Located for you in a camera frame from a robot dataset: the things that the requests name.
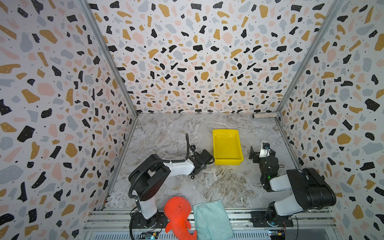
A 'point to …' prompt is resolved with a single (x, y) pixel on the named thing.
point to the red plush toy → (177, 210)
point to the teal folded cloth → (212, 221)
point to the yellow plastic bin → (227, 147)
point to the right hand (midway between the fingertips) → (259, 144)
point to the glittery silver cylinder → (266, 115)
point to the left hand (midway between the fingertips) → (201, 161)
